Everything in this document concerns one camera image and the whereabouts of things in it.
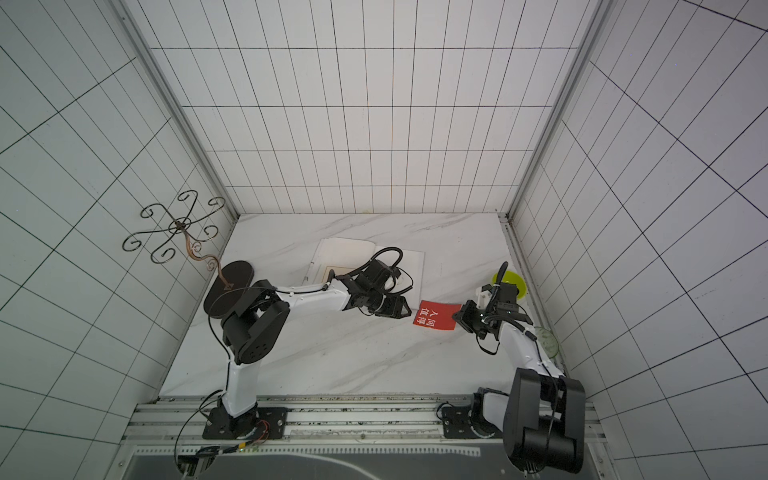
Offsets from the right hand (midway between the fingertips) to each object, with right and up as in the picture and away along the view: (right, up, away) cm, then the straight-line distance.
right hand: (455, 309), depth 88 cm
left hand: (-17, -2, +1) cm, 17 cm away
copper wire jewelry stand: (-74, +25, -12) cm, 79 cm away
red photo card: (-5, -2, +2) cm, 6 cm away
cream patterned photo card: (-39, +10, +19) cm, 45 cm away
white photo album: (-32, +16, +20) cm, 41 cm away
